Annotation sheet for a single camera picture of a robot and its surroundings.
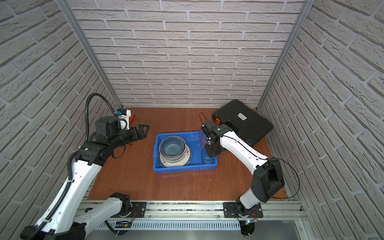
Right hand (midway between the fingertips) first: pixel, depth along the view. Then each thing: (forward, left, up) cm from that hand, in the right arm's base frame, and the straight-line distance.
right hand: (215, 151), depth 81 cm
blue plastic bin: (+16, +10, -14) cm, 24 cm away
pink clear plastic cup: (+10, +5, -2) cm, 11 cm away
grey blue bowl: (+7, +25, -4) cm, 26 cm away
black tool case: (+21, -28, -5) cm, 36 cm away
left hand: (+8, +36, +18) cm, 41 cm away
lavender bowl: (-2, +24, -2) cm, 24 cm away
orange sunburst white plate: (-1, +19, -9) cm, 21 cm away
